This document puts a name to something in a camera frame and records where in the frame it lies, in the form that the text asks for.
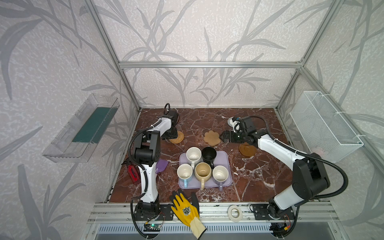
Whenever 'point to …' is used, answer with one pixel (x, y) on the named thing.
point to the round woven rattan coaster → (179, 139)
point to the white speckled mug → (193, 155)
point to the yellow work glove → (189, 214)
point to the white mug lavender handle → (220, 173)
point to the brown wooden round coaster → (247, 150)
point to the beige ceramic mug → (203, 172)
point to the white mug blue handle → (184, 172)
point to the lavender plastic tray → (223, 158)
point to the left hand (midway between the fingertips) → (172, 132)
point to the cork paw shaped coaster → (212, 138)
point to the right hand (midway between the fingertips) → (225, 132)
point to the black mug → (209, 154)
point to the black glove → (194, 201)
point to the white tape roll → (235, 219)
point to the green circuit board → (153, 227)
